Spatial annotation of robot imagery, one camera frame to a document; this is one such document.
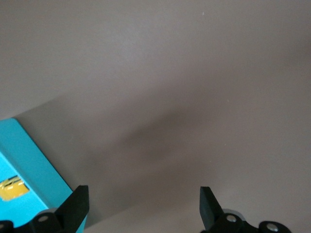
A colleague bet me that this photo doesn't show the yellow toy beetle car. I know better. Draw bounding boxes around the yellow toy beetle car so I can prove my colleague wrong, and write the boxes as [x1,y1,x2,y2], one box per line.
[0,175,32,201]

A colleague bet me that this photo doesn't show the teal plastic storage bin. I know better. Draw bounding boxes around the teal plastic storage bin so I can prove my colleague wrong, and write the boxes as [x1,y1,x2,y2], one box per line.
[0,117,88,230]

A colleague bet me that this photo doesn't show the brown table cover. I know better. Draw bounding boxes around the brown table cover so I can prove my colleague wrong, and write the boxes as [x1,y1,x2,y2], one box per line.
[0,0,311,233]

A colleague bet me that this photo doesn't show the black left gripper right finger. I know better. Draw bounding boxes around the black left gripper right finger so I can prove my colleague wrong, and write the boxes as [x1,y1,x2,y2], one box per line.
[199,186,293,233]

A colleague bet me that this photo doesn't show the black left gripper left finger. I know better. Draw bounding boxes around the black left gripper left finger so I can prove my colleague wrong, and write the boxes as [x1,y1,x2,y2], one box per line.
[0,185,89,233]

